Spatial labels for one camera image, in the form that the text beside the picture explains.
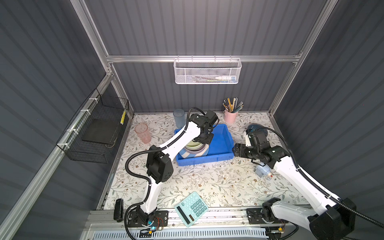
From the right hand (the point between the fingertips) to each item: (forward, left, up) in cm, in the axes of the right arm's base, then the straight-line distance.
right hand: (240, 150), depth 80 cm
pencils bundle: (+40, -4, -5) cm, 40 cm away
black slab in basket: (+3, +71, +15) cm, 72 cm away
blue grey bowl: (+23, -14, -9) cm, 29 cm away
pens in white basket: (+44, +14, +16) cm, 49 cm away
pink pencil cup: (+34, -1, -10) cm, 36 cm away
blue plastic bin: (+11, +8, -15) cm, 21 cm away
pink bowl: (+2, +24, -5) cm, 24 cm away
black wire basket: (+17, +77, +18) cm, 81 cm away
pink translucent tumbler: (+15, +57, -2) cm, 59 cm away
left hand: (+7, +19, -1) cm, 20 cm away
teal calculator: (-25, +27, -14) cm, 39 cm away
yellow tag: (+15, +65, +12) cm, 68 cm away
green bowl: (+3, +25, +1) cm, 25 cm away
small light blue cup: (-7, -12, -10) cm, 18 cm away
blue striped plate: (+4, +31, -10) cm, 33 cm away
